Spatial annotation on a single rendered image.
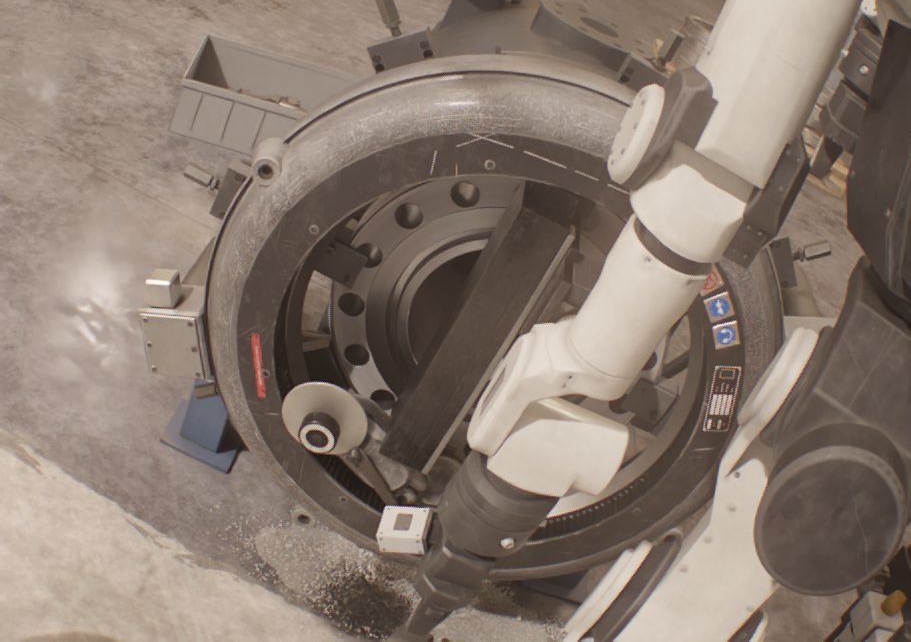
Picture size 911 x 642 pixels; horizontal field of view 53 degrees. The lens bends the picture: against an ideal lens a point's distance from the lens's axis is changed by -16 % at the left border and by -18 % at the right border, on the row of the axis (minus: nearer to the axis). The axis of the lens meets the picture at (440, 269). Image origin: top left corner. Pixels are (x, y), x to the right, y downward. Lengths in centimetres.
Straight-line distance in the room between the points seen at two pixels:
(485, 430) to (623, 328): 14
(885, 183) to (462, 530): 47
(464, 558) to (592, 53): 95
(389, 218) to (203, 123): 163
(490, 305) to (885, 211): 64
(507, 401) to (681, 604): 32
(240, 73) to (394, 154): 214
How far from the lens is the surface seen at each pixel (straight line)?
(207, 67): 330
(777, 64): 67
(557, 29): 168
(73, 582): 163
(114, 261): 234
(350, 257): 138
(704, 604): 99
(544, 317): 116
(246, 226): 127
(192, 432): 191
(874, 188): 75
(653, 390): 144
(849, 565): 67
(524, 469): 85
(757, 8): 68
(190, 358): 142
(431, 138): 117
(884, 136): 75
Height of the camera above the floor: 129
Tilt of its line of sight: 28 degrees down
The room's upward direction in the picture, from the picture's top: 25 degrees clockwise
